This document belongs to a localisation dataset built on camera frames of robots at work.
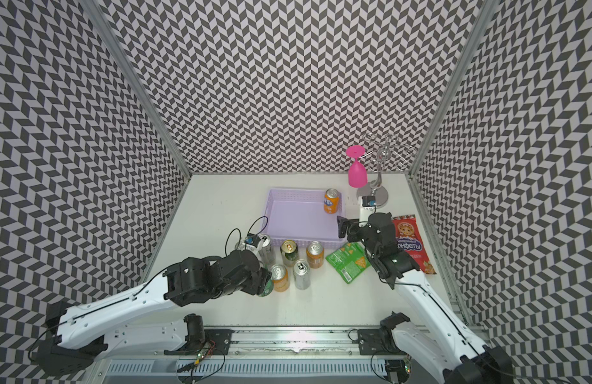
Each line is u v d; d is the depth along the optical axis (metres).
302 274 0.76
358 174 0.97
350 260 0.88
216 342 0.71
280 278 0.76
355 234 0.67
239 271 0.49
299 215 1.05
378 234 0.55
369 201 0.65
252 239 0.62
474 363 0.39
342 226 0.69
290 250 0.83
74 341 0.39
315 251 0.84
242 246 0.61
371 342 0.74
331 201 0.97
